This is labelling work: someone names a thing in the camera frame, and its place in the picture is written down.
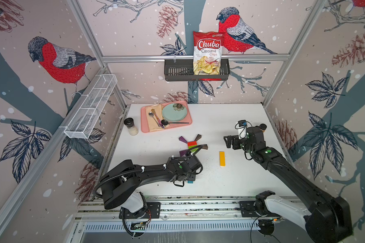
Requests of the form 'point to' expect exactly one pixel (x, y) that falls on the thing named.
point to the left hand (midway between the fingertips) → (195, 172)
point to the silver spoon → (151, 114)
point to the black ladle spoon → (165, 122)
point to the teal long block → (190, 181)
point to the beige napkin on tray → (154, 116)
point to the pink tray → (144, 125)
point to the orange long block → (222, 159)
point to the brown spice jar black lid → (263, 127)
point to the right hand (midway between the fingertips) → (231, 135)
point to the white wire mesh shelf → (93, 100)
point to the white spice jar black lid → (129, 122)
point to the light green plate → (174, 112)
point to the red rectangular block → (192, 143)
